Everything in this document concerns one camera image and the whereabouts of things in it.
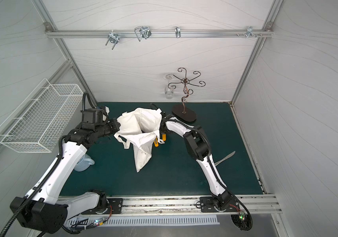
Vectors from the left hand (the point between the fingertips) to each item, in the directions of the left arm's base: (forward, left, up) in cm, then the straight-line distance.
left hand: (120, 123), depth 76 cm
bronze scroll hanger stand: (+31, -32, -25) cm, 51 cm away
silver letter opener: (-4, -65, -26) cm, 70 cm away
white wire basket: (-3, +35, +6) cm, 36 cm away
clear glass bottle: (+32, -25, -6) cm, 41 cm away
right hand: (+14, -20, -25) cm, 35 cm away
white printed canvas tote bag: (+4, -8, -10) cm, 13 cm away
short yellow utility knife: (+3, -17, -24) cm, 29 cm away
